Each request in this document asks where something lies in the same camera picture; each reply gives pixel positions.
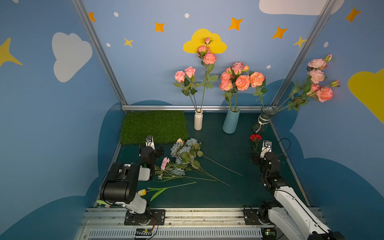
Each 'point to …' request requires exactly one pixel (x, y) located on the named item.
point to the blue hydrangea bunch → (187, 163)
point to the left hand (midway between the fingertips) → (152, 142)
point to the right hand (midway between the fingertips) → (265, 149)
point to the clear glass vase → (261, 125)
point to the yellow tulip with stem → (142, 192)
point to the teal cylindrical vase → (231, 119)
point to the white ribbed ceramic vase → (198, 119)
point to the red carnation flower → (255, 137)
